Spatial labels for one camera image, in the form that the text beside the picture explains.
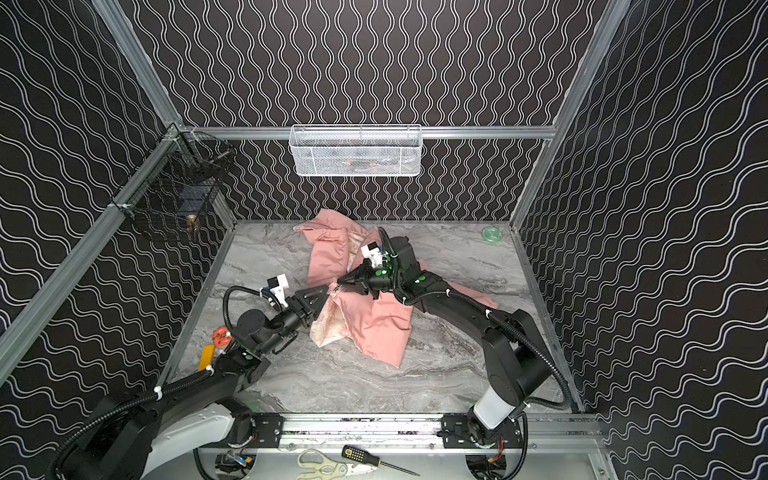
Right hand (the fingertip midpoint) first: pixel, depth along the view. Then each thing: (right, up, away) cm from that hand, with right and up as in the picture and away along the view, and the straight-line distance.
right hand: (337, 283), depth 76 cm
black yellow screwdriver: (+9, -41, -6) cm, 42 cm away
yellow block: (-40, -22, +10) cm, 47 cm away
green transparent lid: (+54, +15, +40) cm, 69 cm away
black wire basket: (-54, +32, +21) cm, 66 cm away
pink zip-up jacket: (+10, -13, +13) cm, 21 cm away
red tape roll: (-36, -17, +11) cm, 41 cm away
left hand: (0, -2, -5) cm, 5 cm away
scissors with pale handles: (-2, -42, -7) cm, 42 cm away
